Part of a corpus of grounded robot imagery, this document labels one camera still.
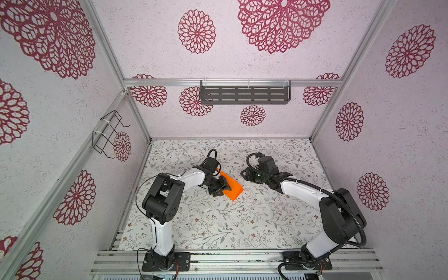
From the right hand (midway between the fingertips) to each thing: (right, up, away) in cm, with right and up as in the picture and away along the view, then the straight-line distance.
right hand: (242, 171), depth 89 cm
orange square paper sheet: (-3, -10, +3) cm, 10 cm away
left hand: (-8, -12, +3) cm, 14 cm away
